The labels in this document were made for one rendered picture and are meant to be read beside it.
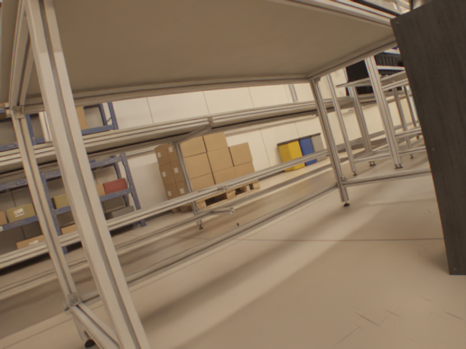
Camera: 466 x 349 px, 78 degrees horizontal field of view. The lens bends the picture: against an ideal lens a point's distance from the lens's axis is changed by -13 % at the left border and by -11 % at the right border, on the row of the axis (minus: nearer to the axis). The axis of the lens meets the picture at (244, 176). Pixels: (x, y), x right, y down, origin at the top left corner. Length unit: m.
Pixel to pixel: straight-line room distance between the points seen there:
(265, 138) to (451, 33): 6.02
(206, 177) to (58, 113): 4.00
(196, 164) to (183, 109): 1.59
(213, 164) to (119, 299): 4.08
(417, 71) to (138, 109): 4.80
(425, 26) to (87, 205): 0.94
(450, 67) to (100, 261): 0.95
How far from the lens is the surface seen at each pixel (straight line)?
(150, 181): 5.24
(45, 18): 0.70
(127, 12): 0.96
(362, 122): 4.29
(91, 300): 1.39
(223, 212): 2.67
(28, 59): 0.97
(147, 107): 5.51
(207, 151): 4.62
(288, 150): 6.74
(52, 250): 1.30
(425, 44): 1.03
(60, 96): 0.64
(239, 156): 4.94
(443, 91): 1.01
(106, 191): 4.52
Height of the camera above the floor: 0.52
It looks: 3 degrees down
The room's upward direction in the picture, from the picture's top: 16 degrees counter-clockwise
